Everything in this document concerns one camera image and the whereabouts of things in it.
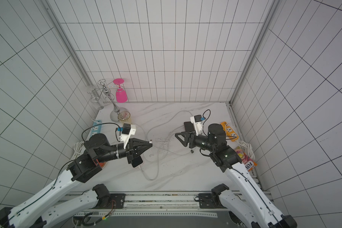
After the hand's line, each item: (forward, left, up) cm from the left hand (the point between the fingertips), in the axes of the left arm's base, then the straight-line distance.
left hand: (148, 147), depth 58 cm
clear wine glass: (+43, +45, -14) cm, 64 cm away
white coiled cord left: (+13, +53, -32) cm, 64 cm away
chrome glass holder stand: (+61, +56, -25) cm, 86 cm away
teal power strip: (+29, +46, -30) cm, 62 cm away
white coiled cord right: (+14, -58, -28) cm, 66 cm away
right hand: (+8, -11, -4) cm, 14 cm away
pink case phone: (+33, -22, -32) cm, 51 cm away
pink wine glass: (+50, +29, -17) cm, 60 cm away
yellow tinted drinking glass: (+40, +27, -30) cm, 56 cm away
